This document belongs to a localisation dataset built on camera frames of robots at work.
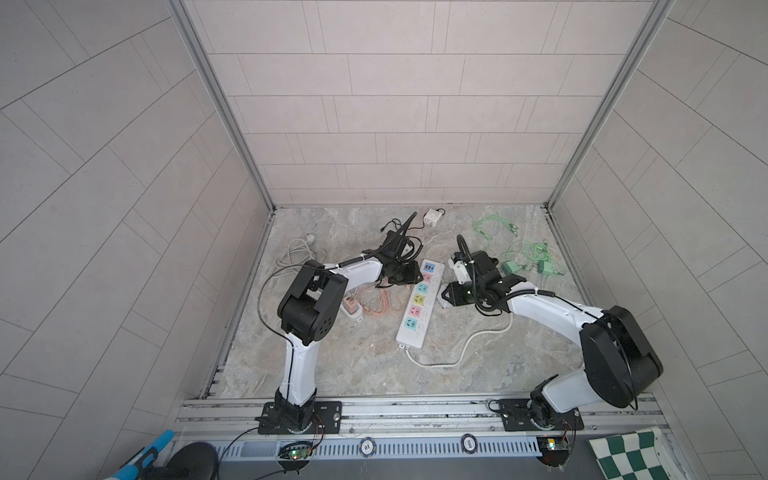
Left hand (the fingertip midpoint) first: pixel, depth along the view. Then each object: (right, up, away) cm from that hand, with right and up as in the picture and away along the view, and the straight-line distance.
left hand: (428, 273), depth 94 cm
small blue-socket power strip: (-21, -10, -8) cm, 25 cm away
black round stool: (-54, -37, -28) cm, 71 cm away
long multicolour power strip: (-4, -11, -9) cm, 15 cm away
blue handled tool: (-53, -25, -45) cm, 74 cm away
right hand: (+4, -5, -6) cm, 9 cm away
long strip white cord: (+6, -21, -14) cm, 27 cm away
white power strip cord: (-44, +7, +8) cm, 45 cm away
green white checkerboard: (+43, -36, -29) cm, 63 cm away
